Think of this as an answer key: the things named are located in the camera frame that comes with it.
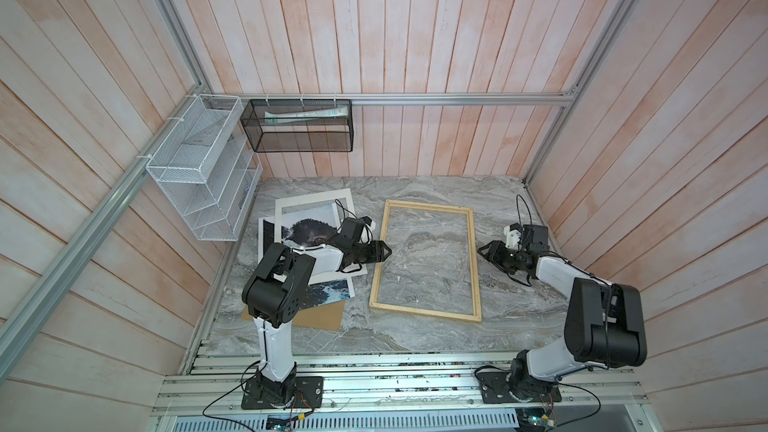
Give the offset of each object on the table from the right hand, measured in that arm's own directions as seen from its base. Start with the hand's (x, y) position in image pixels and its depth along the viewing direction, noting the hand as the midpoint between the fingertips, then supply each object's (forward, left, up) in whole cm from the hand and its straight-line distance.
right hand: (484, 251), depth 94 cm
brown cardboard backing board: (-21, +49, -5) cm, 53 cm away
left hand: (-1, +32, -2) cm, 32 cm away
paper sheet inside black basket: (+27, +67, +31) cm, 79 cm away
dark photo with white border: (-14, +53, -4) cm, 55 cm away
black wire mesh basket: (+38, +63, +21) cm, 76 cm away
